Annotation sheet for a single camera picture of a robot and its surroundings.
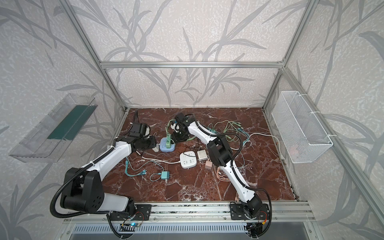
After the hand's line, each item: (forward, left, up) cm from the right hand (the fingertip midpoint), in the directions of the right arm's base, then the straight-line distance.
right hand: (175, 137), depth 100 cm
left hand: (-6, +8, +9) cm, 14 cm away
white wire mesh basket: (-20, -61, +33) cm, 72 cm away
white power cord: (-16, +9, -2) cm, 18 cm away
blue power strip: (-6, +7, 0) cm, 9 cm away
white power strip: (-15, -10, 0) cm, 18 cm away
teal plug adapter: (-25, +3, 0) cm, 25 cm away
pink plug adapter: (-19, -22, -1) cm, 29 cm away
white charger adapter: (-13, -18, 0) cm, 22 cm away
